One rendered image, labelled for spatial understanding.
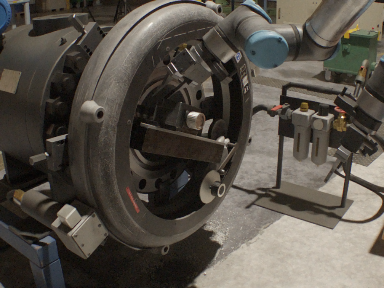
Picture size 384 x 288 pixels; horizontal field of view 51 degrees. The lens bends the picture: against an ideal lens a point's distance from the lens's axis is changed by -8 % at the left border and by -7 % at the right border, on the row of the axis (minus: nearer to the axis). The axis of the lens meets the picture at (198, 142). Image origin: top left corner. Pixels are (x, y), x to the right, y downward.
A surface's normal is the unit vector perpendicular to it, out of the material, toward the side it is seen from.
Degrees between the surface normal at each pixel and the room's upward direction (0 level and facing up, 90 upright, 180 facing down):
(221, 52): 98
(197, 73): 129
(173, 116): 65
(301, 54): 122
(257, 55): 107
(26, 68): 52
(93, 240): 90
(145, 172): 90
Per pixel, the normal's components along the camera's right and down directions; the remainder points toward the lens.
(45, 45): -0.33, -0.61
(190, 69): 0.54, 0.79
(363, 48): -0.54, 0.32
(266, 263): -0.01, -0.93
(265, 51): 0.15, 0.62
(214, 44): -0.25, 0.11
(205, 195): 0.80, 0.22
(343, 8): -0.56, 0.76
